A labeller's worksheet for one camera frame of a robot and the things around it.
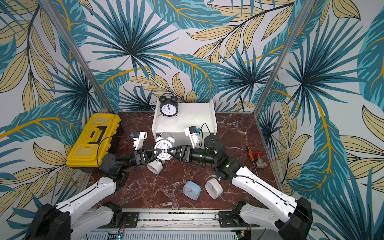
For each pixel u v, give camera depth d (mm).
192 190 767
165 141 618
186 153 552
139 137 626
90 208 500
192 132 593
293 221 379
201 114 732
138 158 585
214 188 763
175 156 635
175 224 732
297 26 747
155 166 837
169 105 689
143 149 598
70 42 791
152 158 598
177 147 576
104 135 840
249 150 970
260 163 903
